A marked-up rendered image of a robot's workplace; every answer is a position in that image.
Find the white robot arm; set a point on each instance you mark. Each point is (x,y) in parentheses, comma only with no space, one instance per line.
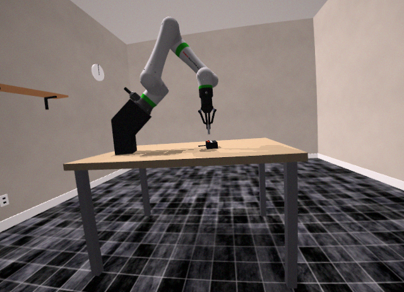
(150,77)

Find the black power strip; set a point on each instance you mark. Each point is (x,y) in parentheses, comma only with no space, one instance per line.
(211,144)

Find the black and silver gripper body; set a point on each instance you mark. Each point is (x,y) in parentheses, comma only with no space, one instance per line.
(206,102)

